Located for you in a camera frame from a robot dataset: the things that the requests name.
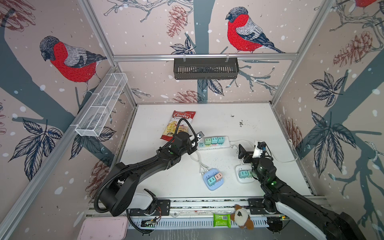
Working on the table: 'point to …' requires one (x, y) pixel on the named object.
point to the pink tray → (104, 228)
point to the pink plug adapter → (218, 176)
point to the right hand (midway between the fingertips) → (246, 146)
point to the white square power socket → (240, 167)
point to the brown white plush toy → (242, 218)
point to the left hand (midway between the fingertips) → (195, 137)
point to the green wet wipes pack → (222, 220)
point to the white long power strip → (202, 146)
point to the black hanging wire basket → (205, 69)
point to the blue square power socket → (209, 173)
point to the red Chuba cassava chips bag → (183, 126)
